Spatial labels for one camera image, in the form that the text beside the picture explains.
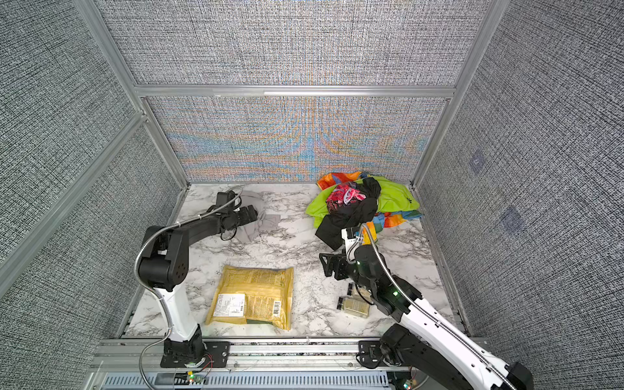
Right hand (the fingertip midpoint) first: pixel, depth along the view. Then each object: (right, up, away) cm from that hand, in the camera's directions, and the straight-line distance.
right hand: (330, 253), depth 75 cm
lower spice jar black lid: (+4, -17, +5) cm, 18 cm away
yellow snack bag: (-25, -14, +3) cm, 29 cm away
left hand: (-34, +11, +28) cm, 45 cm away
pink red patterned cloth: (+7, +19, +22) cm, 30 cm away
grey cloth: (-31, +5, +21) cm, 37 cm away
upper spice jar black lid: (+8, -13, +9) cm, 17 cm away
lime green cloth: (+29, +19, +27) cm, 44 cm away
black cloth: (+9, +11, +19) cm, 24 cm away
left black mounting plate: (-34, -30, -2) cm, 46 cm away
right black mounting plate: (+12, -30, -2) cm, 32 cm away
